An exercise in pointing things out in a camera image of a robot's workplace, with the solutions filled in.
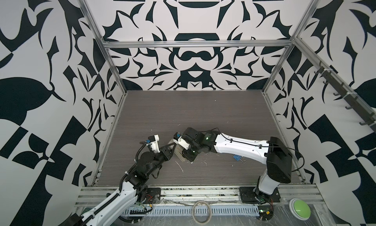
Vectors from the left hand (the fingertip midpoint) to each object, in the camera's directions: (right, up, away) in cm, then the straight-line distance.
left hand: (176, 142), depth 77 cm
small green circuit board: (+43, -32, -6) cm, 54 cm away
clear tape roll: (+8, -31, -9) cm, 33 cm away
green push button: (+58, -30, -7) cm, 66 cm away
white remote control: (+1, -4, 0) cm, 4 cm away
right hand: (+4, -6, +1) cm, 7 cm away
